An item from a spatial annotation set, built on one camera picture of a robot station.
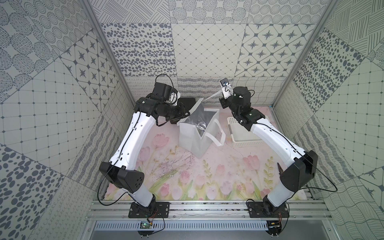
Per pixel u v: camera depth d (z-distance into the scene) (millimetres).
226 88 625
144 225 715
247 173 867
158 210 731
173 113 614
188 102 863
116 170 405
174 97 689
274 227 722
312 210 764
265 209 655
